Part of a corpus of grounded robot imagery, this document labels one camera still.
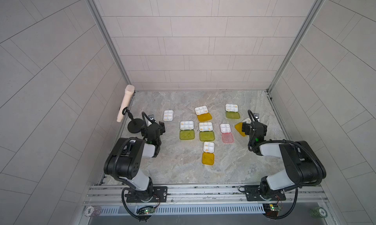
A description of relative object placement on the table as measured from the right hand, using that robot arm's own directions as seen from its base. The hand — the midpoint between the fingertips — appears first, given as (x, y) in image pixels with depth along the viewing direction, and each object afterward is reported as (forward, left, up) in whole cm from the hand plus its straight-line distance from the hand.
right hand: (252, 121), depth 94 cm
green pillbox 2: (-3, +43, -3) cm, 43 cm away
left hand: (+4, +64, +2) cm, 64 cm away
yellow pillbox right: (-2, +9, -3) cm, 9 cm away
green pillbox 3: (-4, +31, -4) cm, 31 cm away
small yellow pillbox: (-18, +31, -3) cm, 36 cm away
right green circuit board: (-46, +4, -5) cm, 46 cm away
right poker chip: (-48, -13, +1) cm, 50 cm away
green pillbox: (+12, +11, -4) cm, 16 cm away
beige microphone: (+6, +71, +28) cm, 77 cm away
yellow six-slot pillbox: (+10, +32, -2) cm, 34 cm away
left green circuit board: (-43, +63, -1) cm, 76 cm away
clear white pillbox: (+10, +56, -2) cm, 57 cm away
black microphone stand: (+2, +76, +1) cm, 76 cm away
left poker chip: (-43, +83, +5) cm, 94 cm away
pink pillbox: (-8, +18, -4) cm, 20 cm away
